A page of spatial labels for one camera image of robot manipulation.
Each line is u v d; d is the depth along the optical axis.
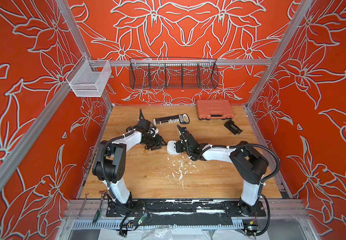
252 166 0.48
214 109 1.14
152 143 0.81
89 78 0.95
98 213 0.71
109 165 0.48
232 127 1.04
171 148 0.92
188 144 0.71
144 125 0.78
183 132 0.81
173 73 0.98
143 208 0.73
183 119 1.10
